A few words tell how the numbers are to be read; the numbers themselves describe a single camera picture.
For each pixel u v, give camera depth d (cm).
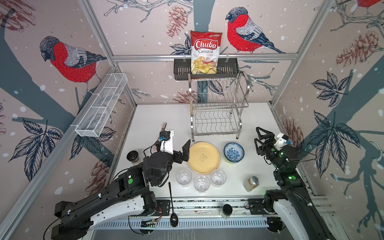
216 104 84
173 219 70
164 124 107
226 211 64
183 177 83
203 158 88
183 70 95
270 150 65
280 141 68
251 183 73
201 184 81
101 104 79
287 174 55
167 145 52
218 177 83
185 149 54
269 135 65
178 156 54
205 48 83
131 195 44
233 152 88
